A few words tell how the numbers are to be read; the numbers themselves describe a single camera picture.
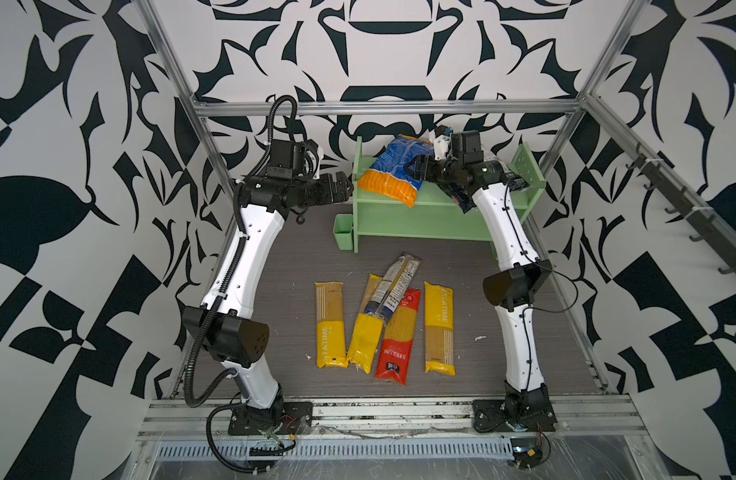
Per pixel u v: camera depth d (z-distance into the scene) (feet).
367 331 2.86
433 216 2.98
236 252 1.50
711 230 1.80
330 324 2.90
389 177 2.72
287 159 1.81
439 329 2.86
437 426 2.43
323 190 2.17
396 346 2.73
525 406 2.12
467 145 2.19
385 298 2.93
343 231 3.50
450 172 2.39
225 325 1.40
